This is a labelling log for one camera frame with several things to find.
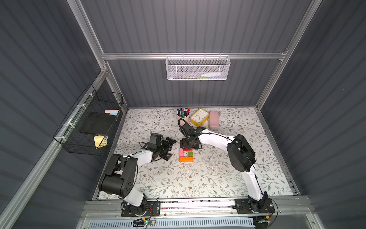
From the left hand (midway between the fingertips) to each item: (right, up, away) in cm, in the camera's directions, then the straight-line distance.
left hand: (177, 146), depth 91 cm
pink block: (+3, -4, +3) cm, 6 cm away
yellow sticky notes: (-31, +8, -30) cm, 44 cm away
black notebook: (-40, +15, -18) cm, 46 cm away
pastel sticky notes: (-37, +22, -9) cm, 44 cm away
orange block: (+6, -8, 0) cm, 10 cm away
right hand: (+5, -2, +3) cm, 7 cm away
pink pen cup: (+6, +18, +11) cm, 22 cm away
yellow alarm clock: (+16, +19, +21) cm, 33 cm away
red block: (+7, -1, -2) cm, 7 cm away
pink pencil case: (+28, +17, +21) cm, 39 cm away
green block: (+9, -5, +3) cm, 11 cm away
